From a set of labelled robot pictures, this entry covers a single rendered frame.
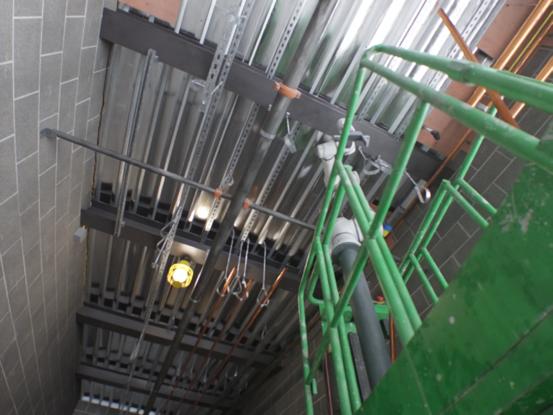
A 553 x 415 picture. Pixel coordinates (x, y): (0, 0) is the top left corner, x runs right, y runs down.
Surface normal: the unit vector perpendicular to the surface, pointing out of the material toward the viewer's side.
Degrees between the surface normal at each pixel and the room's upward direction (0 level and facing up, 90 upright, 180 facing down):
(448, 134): 180
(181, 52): 180
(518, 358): 90
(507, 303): 90
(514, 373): 90
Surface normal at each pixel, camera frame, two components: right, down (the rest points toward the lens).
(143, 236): 0.00, 0.55
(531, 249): -0.99, -0.12
